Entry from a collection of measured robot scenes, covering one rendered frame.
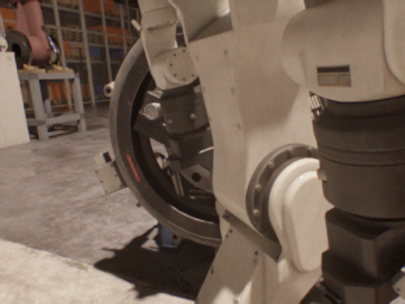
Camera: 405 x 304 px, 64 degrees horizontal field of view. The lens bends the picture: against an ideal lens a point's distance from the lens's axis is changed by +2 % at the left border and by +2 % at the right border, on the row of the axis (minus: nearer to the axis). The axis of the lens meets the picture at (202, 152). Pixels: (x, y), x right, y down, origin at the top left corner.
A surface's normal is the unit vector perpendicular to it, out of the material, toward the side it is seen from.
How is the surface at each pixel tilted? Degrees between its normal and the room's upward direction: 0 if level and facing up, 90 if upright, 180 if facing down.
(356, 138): 100
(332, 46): 97
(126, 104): 90
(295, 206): 90
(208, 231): 90
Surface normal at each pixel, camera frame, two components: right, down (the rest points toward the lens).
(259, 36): 0.42, 0.58
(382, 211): -0.41, 0.37
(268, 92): 0.41, 0.19
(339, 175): -0.85, 0.34
